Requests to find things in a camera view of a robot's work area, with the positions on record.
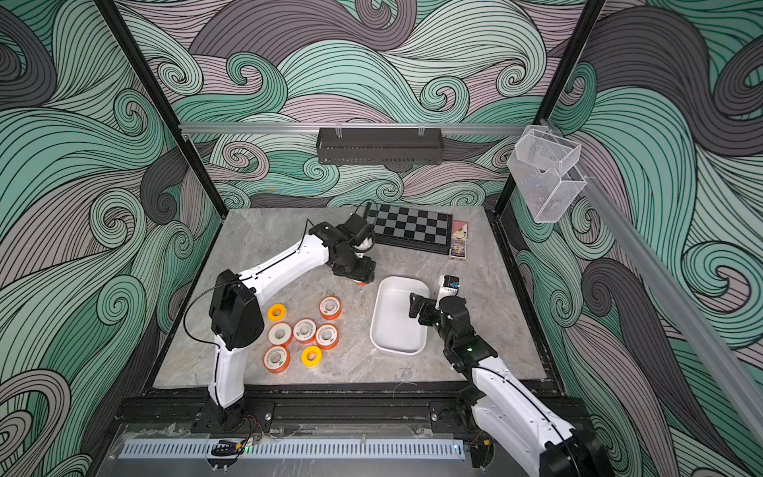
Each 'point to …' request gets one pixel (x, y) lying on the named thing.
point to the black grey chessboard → (410, 228)
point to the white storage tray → (392, 329)
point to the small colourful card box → (459, 239)
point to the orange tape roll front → (276, 359)
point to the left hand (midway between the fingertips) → (366, 272)
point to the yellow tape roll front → (311, 356)
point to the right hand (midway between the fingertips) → (428, 298)
